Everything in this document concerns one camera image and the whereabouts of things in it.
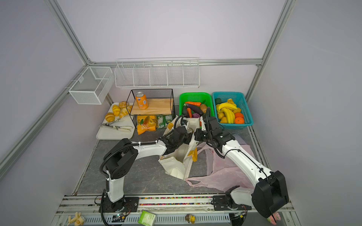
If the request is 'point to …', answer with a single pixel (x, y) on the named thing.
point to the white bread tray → (111, 110)
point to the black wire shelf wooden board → (148, 109)
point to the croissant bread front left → (110, 117)
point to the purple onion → (195, 115)
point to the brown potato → (203, 108)
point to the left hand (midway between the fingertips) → (191, 134)
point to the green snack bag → (162, 120)
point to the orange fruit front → (239, 120)
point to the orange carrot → (194, 103)
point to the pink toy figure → (273, 218)
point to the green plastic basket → (204, 98)
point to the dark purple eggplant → (195, 108)
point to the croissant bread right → (125, 108)
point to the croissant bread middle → (116, 110)
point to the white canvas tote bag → (176, 163)
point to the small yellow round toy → (190, 218)
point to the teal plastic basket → (238, 99)
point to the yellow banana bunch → (227, 108)
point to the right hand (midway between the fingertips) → (195, 133)
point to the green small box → (146, 218)
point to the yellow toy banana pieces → (77, 220)
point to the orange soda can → (142, 100)
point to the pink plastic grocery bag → (224, 177)
